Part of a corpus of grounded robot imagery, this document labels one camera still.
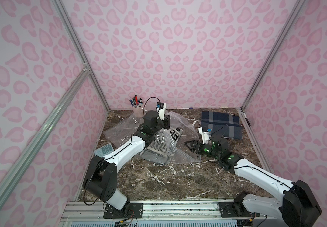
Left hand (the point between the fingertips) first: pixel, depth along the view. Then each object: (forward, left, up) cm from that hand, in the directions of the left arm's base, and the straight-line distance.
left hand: (170, 113), depth 82 cm
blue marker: (+23, +29, -13) cm, 39 cm away
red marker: (+29, +27, -15) cm, 42 cm away
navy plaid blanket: (+7, -42, -21) cm, 48 cm away
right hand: (-16, -9, -7) cm, 20 cm away
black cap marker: (+24, +22, -13) cm, 35 cm away
